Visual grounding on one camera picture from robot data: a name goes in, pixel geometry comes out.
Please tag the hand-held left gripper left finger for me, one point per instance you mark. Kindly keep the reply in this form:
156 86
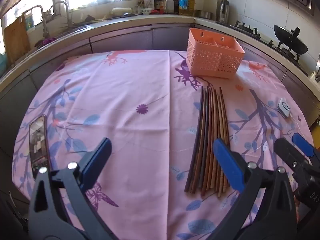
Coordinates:
97 160

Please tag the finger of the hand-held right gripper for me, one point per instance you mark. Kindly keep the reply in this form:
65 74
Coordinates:
303 143
287 151

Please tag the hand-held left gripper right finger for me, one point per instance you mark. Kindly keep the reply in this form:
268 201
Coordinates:
227 160

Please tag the bundle of wooden chopsticks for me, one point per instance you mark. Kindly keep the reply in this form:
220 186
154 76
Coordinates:
207 142

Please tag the orange plastic utensil basket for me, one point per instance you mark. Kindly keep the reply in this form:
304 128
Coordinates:
212 60

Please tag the pink floral tablecloth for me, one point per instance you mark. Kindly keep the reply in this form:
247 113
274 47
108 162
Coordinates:
125 130

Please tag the small white electronic device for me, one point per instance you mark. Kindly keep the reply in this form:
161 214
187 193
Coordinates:
283 106

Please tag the smartphone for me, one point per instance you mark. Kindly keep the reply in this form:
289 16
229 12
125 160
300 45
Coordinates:
38 145

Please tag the black wok with lid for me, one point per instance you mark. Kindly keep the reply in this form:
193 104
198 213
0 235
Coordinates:
287 40

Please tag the black gas stove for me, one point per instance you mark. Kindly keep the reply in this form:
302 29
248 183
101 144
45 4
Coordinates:
250 31

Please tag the purple cloth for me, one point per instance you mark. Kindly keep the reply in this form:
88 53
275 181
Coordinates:
47 40

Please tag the teal plastic container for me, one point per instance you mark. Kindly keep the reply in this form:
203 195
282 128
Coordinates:
2 63

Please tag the wooden cutting board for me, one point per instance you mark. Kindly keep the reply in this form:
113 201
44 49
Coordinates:
16 40

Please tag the steel bowl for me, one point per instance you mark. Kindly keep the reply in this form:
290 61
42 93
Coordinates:
203 14

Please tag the steel kettle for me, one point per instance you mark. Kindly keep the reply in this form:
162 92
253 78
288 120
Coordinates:
222 11

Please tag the steel gooseneck faucet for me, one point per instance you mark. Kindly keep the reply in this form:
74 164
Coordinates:
42 17
67 10

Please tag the white ceramic bowl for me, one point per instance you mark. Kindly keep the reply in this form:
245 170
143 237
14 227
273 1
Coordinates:
145 11

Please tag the small red object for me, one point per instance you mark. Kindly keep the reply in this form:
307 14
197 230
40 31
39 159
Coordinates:
155 11

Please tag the yellow cooking oil bottle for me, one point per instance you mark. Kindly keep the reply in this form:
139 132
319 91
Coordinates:
187 5

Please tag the white plastic jug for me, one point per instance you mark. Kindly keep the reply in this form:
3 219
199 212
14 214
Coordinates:
170 3

